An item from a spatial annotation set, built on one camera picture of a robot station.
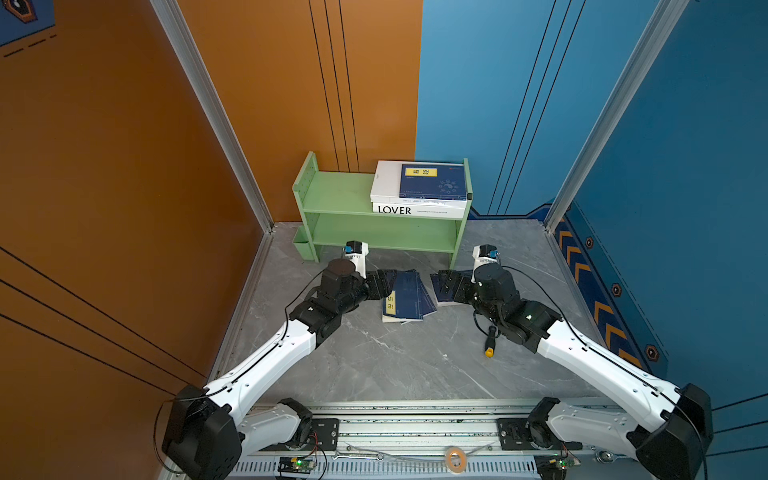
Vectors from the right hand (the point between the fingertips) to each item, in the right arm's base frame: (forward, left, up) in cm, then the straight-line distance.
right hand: (447, 277), depth 76 cm
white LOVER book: (+18, +3, +7) cm, 20 cm away
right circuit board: (-38, -24, -26) cm, 51 cm away
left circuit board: (-37, +36, -23) cm, 57 cm away
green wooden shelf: (+23, +31, +4) cm, 39 cm away
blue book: (+6, +9, -21) cm, 24 cm away
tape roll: (-36, 0, -24) cm, 44 cm away
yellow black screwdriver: (-9, -14, -21) cm, 27 cm away
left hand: (+2, +15, +1) cm, 15 cm away
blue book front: (+25, +2, +12) cm, 28 cm away
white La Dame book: (+26, +16, +12) cm, 32 cm away
